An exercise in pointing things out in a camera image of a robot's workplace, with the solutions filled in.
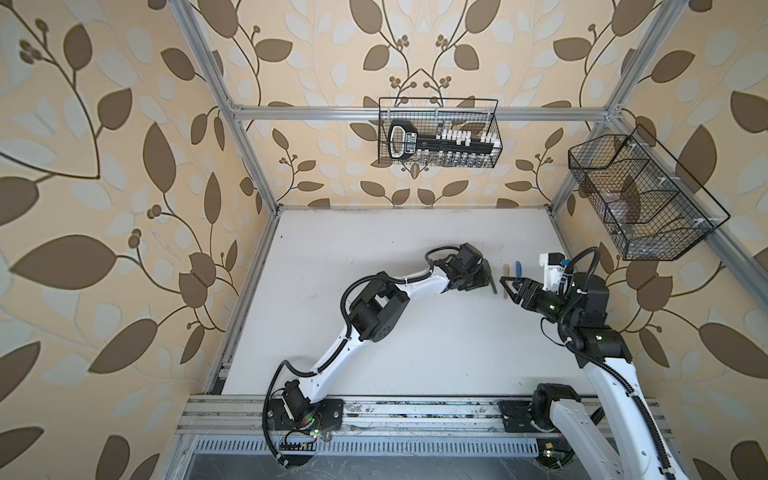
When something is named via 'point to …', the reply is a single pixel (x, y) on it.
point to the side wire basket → (652, 207)
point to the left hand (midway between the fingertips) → (495, 277)
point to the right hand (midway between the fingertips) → (509, 285)
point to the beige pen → (506, 270)
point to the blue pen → (518, 269)
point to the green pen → (493, 286)
